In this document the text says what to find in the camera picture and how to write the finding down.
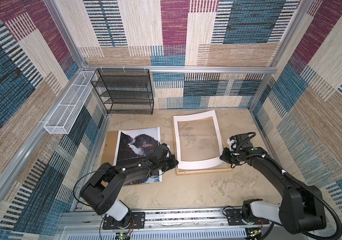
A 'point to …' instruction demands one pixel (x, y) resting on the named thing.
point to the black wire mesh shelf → (125, 91)
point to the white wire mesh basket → (63, 119)
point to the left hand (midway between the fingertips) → (180, 160)
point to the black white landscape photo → (198, 139)
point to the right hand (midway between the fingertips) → (220, 159)
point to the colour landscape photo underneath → (136, 145)
